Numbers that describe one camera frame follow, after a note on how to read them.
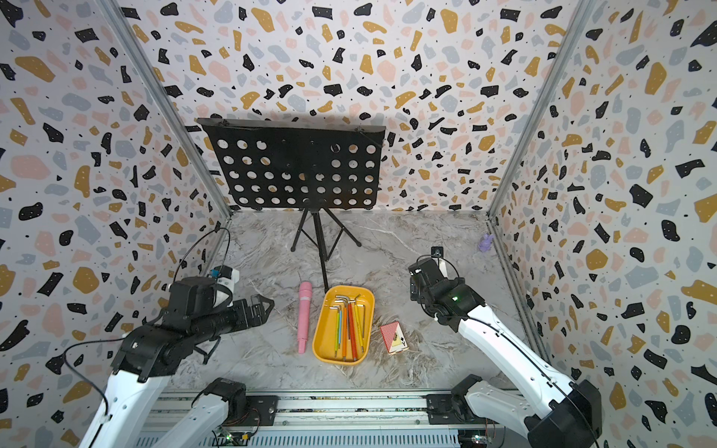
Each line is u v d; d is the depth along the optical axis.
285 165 0.69
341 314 0.92
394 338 0.85
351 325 0.89
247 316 0.58
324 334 0.87
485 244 1.07
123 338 0.45
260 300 0.61
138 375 0.41
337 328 0.89
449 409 0.73
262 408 0.74
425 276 0.58
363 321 0.90
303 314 0.90
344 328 0.88
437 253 0.68
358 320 0.90
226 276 0.60
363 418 0.73
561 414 0.38
